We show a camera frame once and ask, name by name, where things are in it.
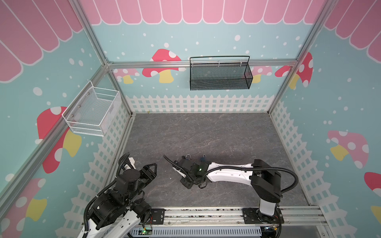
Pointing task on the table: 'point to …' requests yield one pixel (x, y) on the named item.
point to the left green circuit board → (145, 230)
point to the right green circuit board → (272, 228)
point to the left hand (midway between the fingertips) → (154, 171)
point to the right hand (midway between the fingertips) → (183, 178)
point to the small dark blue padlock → (203, 158)
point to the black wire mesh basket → (222, 73)
